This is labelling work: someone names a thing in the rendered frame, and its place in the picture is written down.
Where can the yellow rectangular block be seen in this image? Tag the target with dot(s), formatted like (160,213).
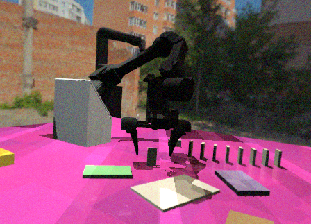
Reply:
(6,157)

